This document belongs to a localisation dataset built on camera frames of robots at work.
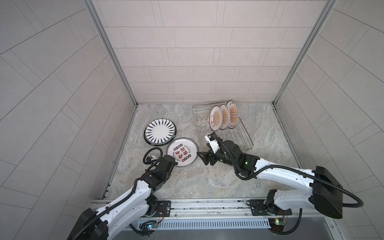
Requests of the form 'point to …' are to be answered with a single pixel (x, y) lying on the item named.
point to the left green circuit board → (149, 225)
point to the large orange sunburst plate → (234, 113)
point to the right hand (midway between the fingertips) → (200, 151)
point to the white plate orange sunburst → (215, 118)
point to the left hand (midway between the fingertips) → (177, 157)
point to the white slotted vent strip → (212, 223)
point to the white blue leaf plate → (159, 132)
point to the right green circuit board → (277, 224)
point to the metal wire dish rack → (201, 115)
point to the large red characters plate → (184, 151)
